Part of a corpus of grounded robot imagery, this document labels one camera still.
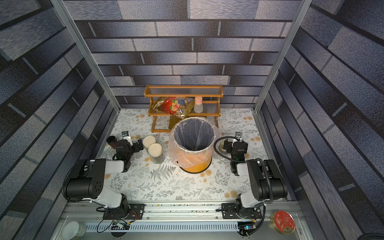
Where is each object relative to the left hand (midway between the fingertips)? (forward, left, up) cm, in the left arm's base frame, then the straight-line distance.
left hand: (134, 138), depth 94 cm
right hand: (0, -65, +1) cm, 65 cm away
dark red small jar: (-3, +13, +2) cm, 13 cm away
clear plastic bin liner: (-16, -27, +14) cm, 35 cm away
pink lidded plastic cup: (+17, -42, +12) cm, 47 cm away
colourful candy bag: (+17, -28, +14) cm, 36 cm away
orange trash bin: (-1, -39, +3) cm, 39 cm away
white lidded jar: (-48, +14, -1) cm, 50 cm away
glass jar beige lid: (-11, -17, +5) cm, 21 cm away
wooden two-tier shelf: (+20, -14, -7) cm, 26 cm away
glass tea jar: (-4, -11, +3) cm, 12 cm away
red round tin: (-44, -82, -3) cm, 93 cm away
